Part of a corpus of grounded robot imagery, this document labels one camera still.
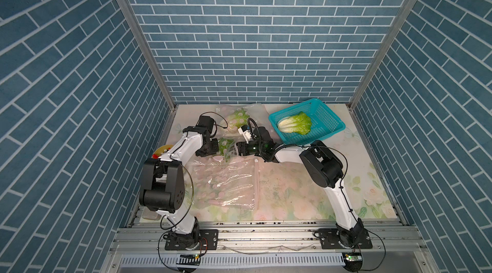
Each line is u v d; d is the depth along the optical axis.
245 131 0.89
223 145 0.90
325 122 1.09
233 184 0.89
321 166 0.58
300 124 1.02
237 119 1.03
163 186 0.46
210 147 0.78
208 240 0.73
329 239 0.74
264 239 0.75
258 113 1.15
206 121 0.77
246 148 0.86
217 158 0.88
